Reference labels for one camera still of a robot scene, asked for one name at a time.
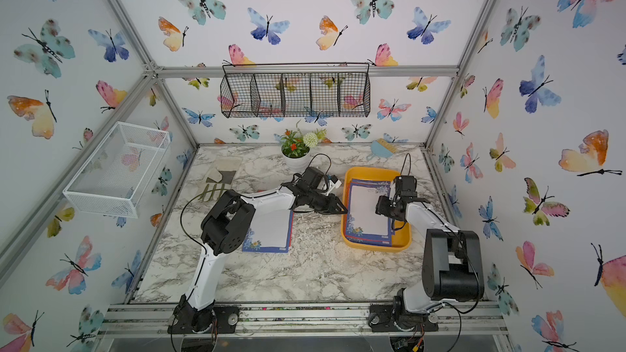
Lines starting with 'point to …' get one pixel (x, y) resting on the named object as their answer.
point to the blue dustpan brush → (381, 148)
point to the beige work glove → (222, 173)
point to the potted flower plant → (296, 147)
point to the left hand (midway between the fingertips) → (348, 210)
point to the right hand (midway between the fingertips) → (386, 205)
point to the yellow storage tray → (402, 237)
